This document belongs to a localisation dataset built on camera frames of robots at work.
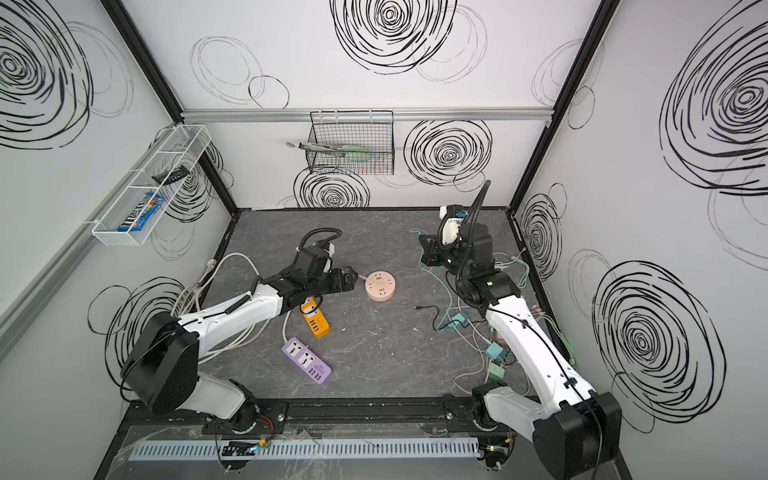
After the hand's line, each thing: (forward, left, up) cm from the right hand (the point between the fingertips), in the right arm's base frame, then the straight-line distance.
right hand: (423, 234), depth 74 cm
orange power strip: (-10, +31, -27) cm, 42 cm away
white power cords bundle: (-5, +72, -28) cm, 78 cm away
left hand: (-1, +20, -18) cm, 27 cm away
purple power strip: (-23, +31, -27) cm, 47 cm away
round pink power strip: (+2, +12, -27) cm, 30 cm away
